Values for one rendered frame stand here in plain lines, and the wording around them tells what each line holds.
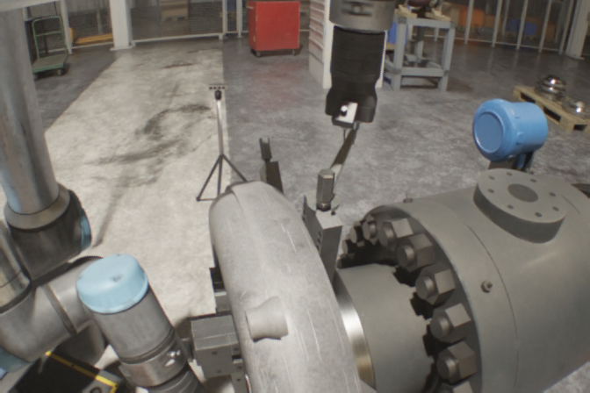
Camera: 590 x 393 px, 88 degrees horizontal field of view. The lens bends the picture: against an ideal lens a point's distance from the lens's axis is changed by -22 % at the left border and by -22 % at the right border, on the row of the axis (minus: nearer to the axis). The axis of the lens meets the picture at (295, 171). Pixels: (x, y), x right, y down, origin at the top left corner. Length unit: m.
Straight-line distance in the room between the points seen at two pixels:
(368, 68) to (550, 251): 0.53
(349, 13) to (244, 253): 0.34
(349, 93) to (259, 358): 0.37
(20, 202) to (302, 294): 0.56
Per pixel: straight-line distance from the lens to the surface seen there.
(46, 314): 0.58
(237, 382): 0.89
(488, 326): 0.68
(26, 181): 0.76
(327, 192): 0.48
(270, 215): 0.54
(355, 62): 0.52
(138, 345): 0.50
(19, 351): 0.59
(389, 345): 0.71
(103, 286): 0.47
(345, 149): 0.61
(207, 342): 0.63
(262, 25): 5.74
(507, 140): 1.00
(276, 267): 0.47
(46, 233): 0.82
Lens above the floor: 1.30
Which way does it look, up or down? 30 degrees down
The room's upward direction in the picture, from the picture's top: 2 degrees clockwise
